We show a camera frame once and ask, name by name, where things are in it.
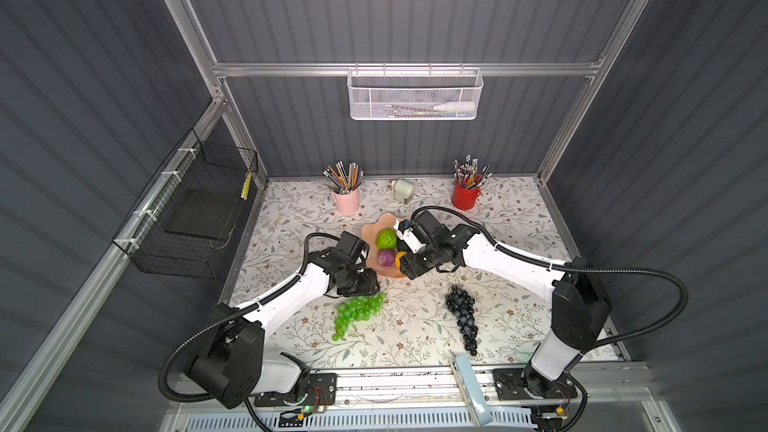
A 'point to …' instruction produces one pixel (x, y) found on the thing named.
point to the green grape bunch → (356, 309)
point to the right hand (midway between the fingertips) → (411, 266)
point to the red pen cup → (463, 198)
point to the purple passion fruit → (385, 257)
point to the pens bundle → (467, 175)
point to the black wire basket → (185, 220)
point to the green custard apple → (386, 239)
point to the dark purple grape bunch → (461, 305)
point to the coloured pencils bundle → (341, 181)
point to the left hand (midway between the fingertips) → (373, 288)
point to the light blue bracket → (479, 404)
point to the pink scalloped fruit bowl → (370, 232)
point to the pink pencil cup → (348, 203)
